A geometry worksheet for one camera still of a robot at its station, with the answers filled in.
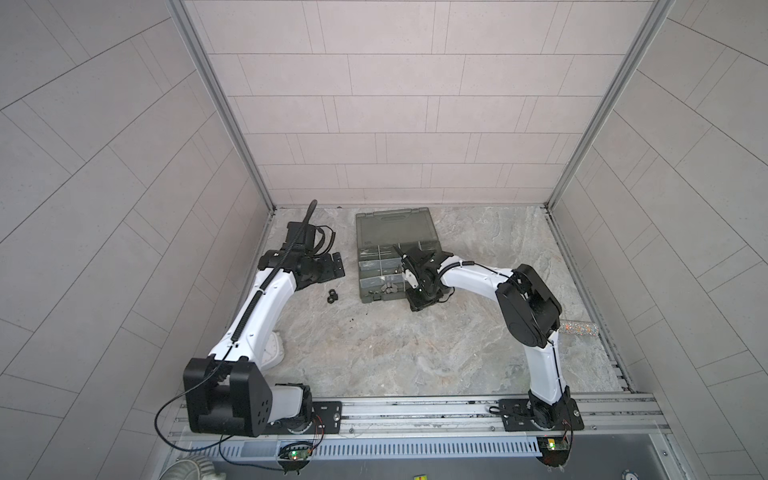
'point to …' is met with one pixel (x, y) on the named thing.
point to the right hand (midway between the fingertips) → (413, 306)
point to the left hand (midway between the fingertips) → (336, 265)
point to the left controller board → (293, 456)
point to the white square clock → (273, 351)
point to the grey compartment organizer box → (381, 276)
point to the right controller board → (554, 450)
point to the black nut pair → (333, 296)
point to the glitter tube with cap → (579, 328)
